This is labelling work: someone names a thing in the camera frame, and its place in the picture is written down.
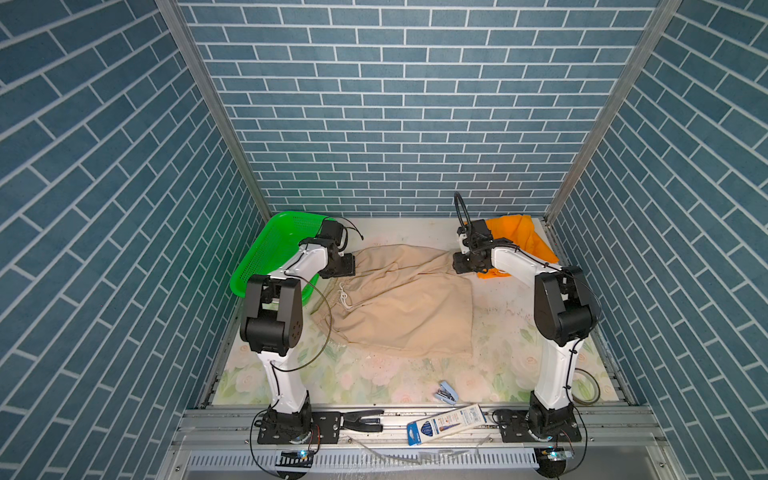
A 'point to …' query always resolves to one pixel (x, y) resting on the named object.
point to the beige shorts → (400, 300)
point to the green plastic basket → (269, 249)
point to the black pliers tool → (355, 420)
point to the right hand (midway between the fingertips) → (458, 260)
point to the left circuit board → (295, 459)
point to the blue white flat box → (425, 429)
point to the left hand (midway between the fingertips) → (346, 268)
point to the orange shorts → (520, 230)
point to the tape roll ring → (585, 389)
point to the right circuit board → (551, 458)
